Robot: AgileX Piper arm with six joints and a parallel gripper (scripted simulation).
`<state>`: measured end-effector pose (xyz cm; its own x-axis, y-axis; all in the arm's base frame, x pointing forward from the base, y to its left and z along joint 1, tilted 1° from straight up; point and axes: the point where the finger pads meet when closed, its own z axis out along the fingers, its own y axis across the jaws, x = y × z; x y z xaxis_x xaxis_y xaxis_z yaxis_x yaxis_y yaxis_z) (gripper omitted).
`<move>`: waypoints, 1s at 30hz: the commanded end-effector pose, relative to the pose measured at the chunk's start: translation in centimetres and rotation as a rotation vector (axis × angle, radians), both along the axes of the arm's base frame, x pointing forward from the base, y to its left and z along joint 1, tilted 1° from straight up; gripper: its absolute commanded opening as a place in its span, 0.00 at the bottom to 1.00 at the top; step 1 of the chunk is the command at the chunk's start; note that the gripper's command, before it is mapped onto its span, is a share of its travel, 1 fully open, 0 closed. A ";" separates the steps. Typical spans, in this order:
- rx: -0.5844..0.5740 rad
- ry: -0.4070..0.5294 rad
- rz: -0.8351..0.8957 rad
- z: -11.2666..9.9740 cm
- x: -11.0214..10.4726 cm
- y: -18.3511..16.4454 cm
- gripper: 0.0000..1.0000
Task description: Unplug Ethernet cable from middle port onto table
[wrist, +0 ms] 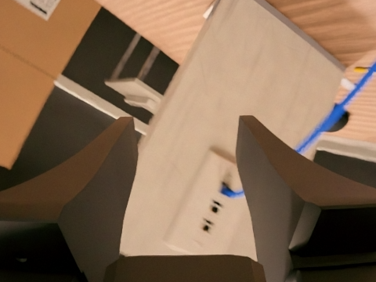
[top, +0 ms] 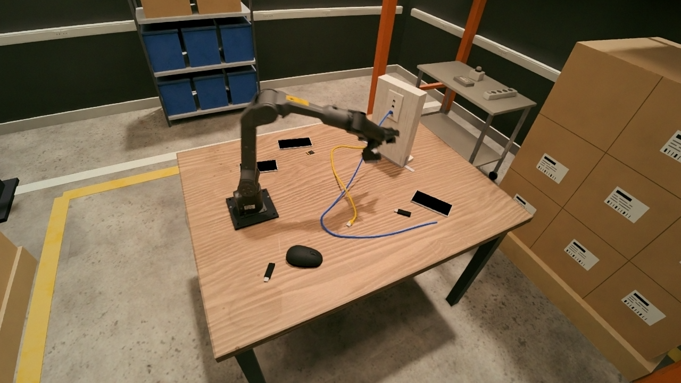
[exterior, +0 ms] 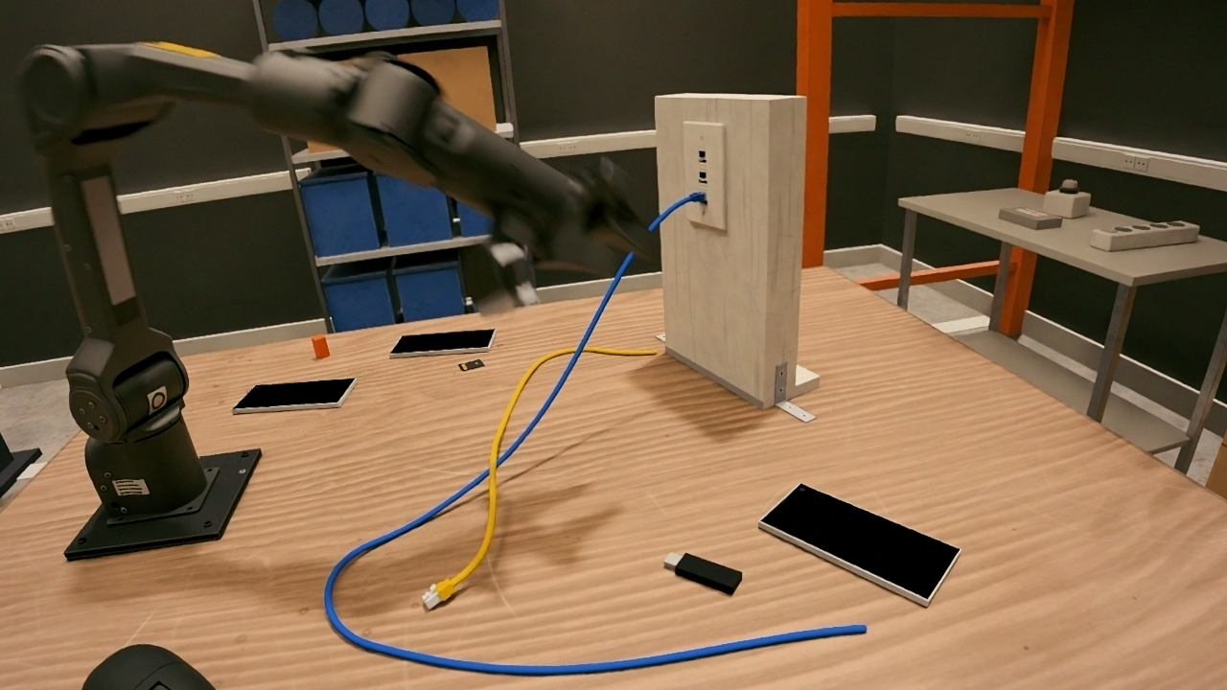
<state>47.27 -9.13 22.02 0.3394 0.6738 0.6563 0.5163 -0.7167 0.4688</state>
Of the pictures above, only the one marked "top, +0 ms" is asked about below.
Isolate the light wood board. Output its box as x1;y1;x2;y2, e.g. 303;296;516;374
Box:
371;75;427;167

